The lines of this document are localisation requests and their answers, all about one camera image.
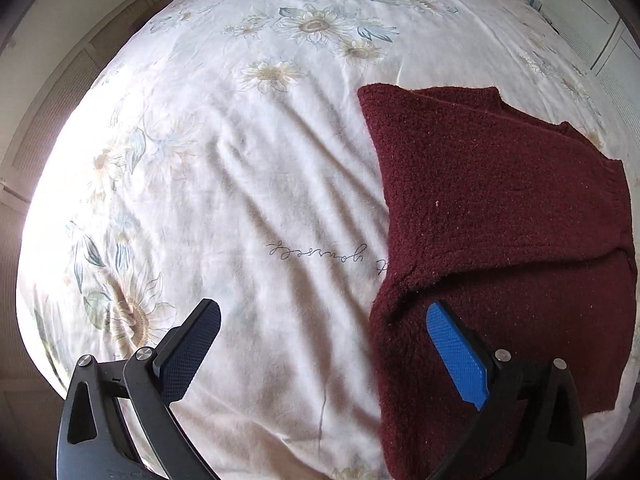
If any maroon knit sweater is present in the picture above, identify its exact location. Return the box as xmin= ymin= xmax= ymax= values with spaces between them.
xmin=358 ymin=84 xmax=637 ymax=479

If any white floral bed sheet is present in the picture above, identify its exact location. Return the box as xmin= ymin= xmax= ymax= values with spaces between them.
xmin=17 ymin=0 xmax=639 ymax=479

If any white wardrobe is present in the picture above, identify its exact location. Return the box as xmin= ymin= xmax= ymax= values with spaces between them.
xmin=527 ymin=0 xmax=639 ymax=131

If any white wall panelling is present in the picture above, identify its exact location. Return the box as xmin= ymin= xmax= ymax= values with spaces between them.
xmin=0 ymin=0 xmax=156 ymax=201

